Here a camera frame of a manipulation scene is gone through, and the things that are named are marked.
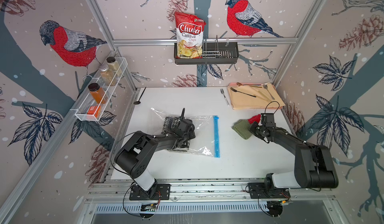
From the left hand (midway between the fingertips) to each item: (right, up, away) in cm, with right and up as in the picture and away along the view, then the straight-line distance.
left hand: (196, 129), depth 94 cm
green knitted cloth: (+30, +2, -1) cm, 30 cm away
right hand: (+35, +2, +1) cm, 35 cm away
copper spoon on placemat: (+36, +32, +29) cm, 56 cm away
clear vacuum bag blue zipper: (+7, -7, -4) cm, 10 cm away
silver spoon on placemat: (+58, +31, +28) cm, 71 cm away
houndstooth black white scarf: (-17, +4, +2) cm, 17 cm away
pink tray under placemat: (+32, +32, +29) cm, 54 cm away
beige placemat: (+49, +22, +21) cm, 58 cm away
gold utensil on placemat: (+54, +23, +23) cm, 63 cm away
